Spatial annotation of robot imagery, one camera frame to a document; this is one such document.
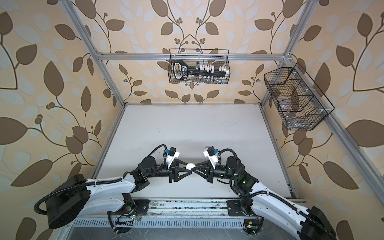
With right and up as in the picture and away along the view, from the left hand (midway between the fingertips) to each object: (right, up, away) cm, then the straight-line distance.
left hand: (191, 171), depth 68 cm
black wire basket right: (+55, +31, +5) cm, 63 cm away
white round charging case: (0, +3, 0) cm, 3 cm away
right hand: (+1, 0, 0) cm, 1 cm away
